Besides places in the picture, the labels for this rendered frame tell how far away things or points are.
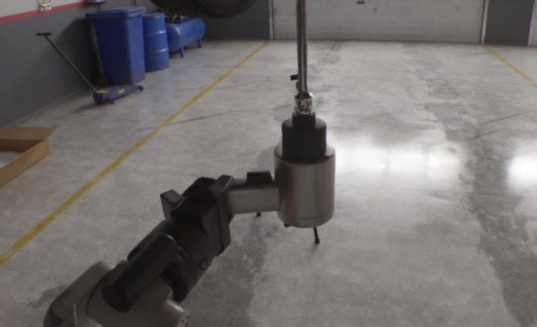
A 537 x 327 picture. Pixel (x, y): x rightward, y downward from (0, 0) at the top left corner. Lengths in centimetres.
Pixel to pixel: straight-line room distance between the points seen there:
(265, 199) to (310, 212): 7
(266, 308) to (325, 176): 154
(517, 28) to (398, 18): 234
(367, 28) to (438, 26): 141
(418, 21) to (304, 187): 866
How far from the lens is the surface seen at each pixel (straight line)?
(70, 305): 48
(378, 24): 918
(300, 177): 61
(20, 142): 453
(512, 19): 952
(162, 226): 56
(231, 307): 214
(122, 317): 49
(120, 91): 576
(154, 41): 710
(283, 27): 936
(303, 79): 60
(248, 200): 66
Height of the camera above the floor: 147
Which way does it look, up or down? 25 degrees down
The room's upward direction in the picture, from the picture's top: 3 degrees counter-clockwise
